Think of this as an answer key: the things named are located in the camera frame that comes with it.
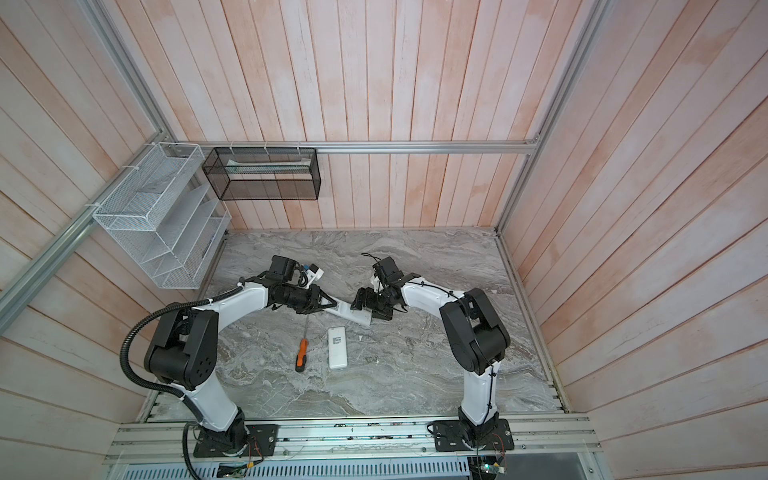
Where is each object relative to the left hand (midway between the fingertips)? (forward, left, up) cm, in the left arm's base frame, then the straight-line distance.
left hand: (333, 309), depth 88 cm
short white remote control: (-9, -1, -7) cm, 12 cm away
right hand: (+2, -8, -4) cm, 9 cm away
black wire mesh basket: (+46, +27, +16) cm, 56 cm away
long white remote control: (+1, -3, -1) cm, 4 cm away
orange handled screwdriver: (-13, +9, -6) cm, 17 cm away
